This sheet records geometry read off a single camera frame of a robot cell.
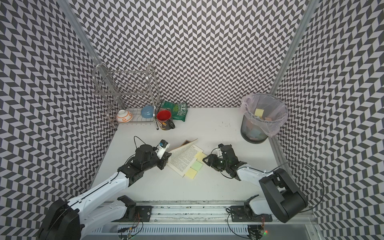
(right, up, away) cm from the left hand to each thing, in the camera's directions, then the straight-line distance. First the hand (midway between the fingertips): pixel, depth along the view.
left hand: (168, 154), depth 83 cm
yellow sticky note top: (+17, -3, +8) cm, 20 cm away
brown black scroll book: (+5, -5, +8) cm, 11 cm away
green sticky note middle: (+16, -8, +6) cm, 19 cm away
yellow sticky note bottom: (+13, -12, +4) cm, 18 cm away
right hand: (+21, -6, +3) cm, 22 cm away
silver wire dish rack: (-37, +38, +33) cm, 62 cm away
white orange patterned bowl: (-35, +22, +19) cm, 45 cm away
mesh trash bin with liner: (+61, +23, +15) cm, 67 cm away
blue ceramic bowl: (-20, +26, +22) cm, 40 cm away
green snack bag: (+1, +26, +32) cm, 42 cm away
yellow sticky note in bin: (+57, +25, +15) cm, 64 cm away
